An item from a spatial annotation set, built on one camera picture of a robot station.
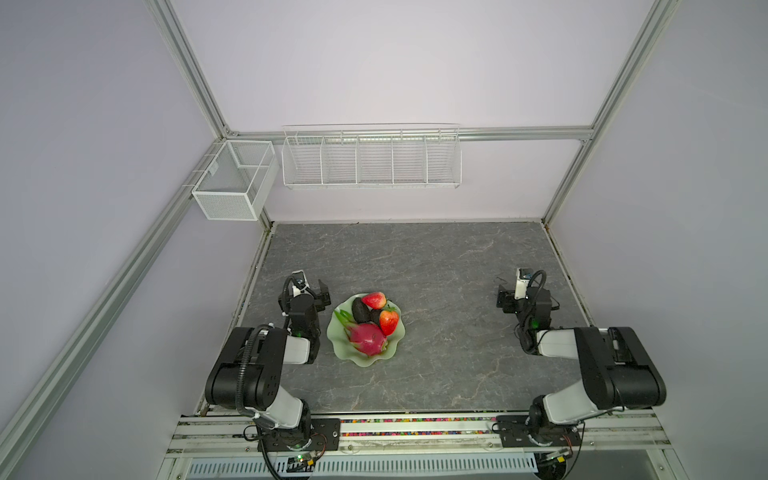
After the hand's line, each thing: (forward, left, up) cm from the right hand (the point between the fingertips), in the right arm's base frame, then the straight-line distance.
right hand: (518, 287), depth 94 cm
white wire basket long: (+37, +47, +24) cm, 64 cm away
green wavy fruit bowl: (-18, +53, -4) cm, 57 cm away
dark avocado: (-8, +49, 0) cm, 50 cm away
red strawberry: (-12, +41, +3) cm, 43 cm away
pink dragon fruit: (-17, +47, +2) cm, 50 cm away
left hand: (-1, +67, +3) cm, 67 cm away
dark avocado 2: (-10, +45, +1) cm, 46 cm away
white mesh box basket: (+33, +93, +19) cm, 100 cm away
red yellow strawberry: (-6, +45, +3) cm, 45 cm away
